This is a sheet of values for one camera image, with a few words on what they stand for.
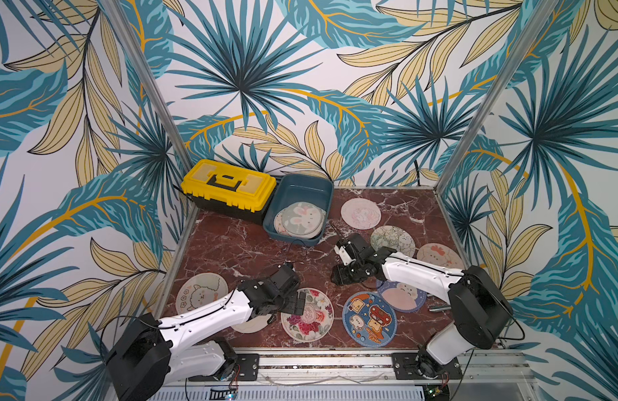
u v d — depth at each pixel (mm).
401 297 879
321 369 748
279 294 620
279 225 1046
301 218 1072
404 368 732
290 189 1172
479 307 445
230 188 953
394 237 1034
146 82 815
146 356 394
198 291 882
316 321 821
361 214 1105
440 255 978
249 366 732
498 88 840
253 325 819
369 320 828
